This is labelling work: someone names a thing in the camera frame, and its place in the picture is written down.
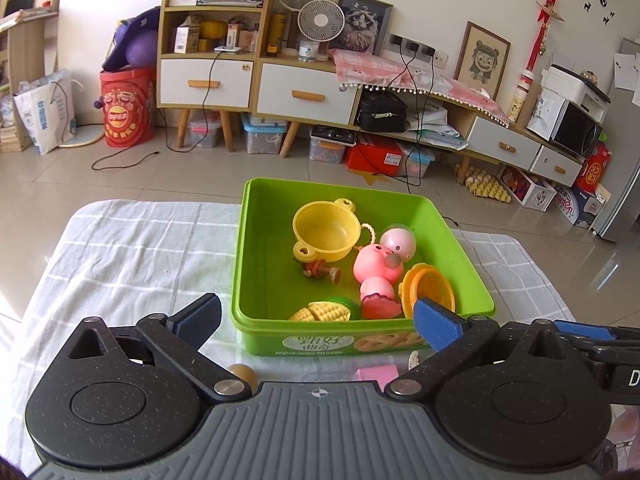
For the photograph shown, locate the yellow egg trays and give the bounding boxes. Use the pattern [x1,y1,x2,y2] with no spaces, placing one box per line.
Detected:
[452,162,512,204]

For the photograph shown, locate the black device cable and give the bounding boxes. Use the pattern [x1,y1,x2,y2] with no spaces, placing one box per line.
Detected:
[167,52,221,153]

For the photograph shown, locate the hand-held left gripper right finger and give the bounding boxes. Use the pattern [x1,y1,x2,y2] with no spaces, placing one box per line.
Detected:
[384,296,569,404]

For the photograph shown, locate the black white microwave oven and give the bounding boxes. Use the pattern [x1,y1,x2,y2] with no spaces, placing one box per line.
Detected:
[550,97,606,157]

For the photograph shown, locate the white printer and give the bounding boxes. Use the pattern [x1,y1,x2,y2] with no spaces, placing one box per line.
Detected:
[540,64,612,106]

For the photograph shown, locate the yellow star shape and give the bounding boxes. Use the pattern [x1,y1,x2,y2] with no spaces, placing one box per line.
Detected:
[348,167,393,187]

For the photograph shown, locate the yellow toy pot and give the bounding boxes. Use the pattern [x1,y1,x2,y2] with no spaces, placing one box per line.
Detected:
[292,198,362,263]

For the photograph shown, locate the clear storage box pink contents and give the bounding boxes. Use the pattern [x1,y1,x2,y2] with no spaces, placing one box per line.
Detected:
[187,110,223,149]

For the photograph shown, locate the silver refrigerator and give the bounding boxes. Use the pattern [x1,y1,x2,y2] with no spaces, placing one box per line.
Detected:
[595,85,640,243]

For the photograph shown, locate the framed cartoon drawing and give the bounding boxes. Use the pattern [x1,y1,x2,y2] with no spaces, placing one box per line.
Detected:
[454,21,512,101]

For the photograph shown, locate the pink checkered cloth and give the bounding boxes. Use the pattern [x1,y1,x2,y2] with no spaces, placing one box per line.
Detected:
[332,49,511,127]

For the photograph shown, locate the flat red box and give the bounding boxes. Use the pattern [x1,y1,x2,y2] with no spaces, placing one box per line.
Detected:
[345,132,416,177]

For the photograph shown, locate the stack of books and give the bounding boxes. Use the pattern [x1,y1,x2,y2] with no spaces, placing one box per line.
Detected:
[0,95,33,154]

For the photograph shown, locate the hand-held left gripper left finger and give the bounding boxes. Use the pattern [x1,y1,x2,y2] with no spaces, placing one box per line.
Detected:
[69,292,252,404]

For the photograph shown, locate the black bag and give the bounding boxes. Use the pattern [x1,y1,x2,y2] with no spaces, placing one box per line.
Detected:
[356,89,408,133]

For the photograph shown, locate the pink rectangular toy box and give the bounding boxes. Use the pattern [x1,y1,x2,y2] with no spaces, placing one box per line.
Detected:
[356,366,399,391]

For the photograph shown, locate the upright red box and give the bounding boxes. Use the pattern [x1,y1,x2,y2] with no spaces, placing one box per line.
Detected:
[572,142,613,196]

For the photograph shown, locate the pink ball toy clear dome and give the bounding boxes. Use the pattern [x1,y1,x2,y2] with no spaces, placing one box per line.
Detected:
[380,223,417,262]

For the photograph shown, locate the purple plush toy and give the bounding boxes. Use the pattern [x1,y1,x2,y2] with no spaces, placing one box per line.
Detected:
[101,6,162,73]

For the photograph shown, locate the orange toy fruit green leaves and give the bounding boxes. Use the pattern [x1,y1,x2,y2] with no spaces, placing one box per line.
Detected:
[398,262,457,318]

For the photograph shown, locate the white printed paper bag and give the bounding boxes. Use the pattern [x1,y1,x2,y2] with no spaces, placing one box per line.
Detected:
[13,69,77,156]

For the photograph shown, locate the white red open carton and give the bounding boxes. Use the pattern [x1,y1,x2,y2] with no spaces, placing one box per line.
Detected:
[498,164,558,209]

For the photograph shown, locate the white wall power outlets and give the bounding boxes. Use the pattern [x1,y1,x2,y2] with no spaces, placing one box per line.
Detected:
[387,32,449,68]

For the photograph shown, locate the clear storage box pastel contents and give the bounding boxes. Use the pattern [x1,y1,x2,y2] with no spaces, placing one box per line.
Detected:
[400,147,436,178]

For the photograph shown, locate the black floor cable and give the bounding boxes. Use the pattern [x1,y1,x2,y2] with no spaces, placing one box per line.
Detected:
[91,151,161,171]

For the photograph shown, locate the white blue printed box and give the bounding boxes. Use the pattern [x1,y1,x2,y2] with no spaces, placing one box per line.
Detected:
[552,185,608,228]

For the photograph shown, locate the pink toy pig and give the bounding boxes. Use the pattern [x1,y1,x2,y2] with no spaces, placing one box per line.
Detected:
[352,222,407,321]

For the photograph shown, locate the red printed bucket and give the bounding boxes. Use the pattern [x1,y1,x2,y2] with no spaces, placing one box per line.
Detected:
[98,66,157,149]

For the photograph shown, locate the clear storage box black lid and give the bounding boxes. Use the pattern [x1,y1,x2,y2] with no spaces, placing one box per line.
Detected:
[308,125,357,164]

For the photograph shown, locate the white round fan base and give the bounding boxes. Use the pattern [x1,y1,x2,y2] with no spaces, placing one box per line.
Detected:
[59,122,106,149]

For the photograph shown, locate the small white desk fan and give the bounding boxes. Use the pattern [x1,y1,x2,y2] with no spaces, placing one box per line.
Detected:
[297,0,346,63]

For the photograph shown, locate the wooden shelf cabinet white drawer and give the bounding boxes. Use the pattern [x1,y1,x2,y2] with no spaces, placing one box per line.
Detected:
[156,0,278,153]

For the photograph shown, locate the yellow toy corn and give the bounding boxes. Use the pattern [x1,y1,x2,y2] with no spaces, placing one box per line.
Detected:
[289,297,361,323]

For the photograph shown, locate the framed cat picture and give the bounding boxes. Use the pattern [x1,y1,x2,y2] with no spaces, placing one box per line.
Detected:
[327,0,394,56]

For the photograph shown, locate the wooden desk with shelves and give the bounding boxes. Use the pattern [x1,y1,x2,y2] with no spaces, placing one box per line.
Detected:
[0,0,66,153]

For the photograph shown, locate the grey checkered table cloth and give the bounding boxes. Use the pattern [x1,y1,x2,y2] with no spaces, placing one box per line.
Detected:
[7,199,583,466]

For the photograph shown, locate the green plastic cookie box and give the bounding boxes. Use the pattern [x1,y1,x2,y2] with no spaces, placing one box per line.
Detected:
[231,177,496,358]

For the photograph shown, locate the white printed plastic bag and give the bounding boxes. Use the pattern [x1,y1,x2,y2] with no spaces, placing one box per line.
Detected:
[407,97,468,151]

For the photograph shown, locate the small orange toy figure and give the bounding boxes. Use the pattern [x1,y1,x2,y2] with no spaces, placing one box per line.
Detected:
[302,259,342,283]

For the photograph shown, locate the clear storage box blue lid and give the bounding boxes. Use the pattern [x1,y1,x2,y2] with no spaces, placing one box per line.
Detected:
[241,112,290,156]

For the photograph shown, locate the tall white printed cup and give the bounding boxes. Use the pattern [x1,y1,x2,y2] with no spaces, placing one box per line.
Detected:
[507,71,536,123]

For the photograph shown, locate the wooden stand white drawers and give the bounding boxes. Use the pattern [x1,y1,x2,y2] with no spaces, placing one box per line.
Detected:
[252,57,586,188]

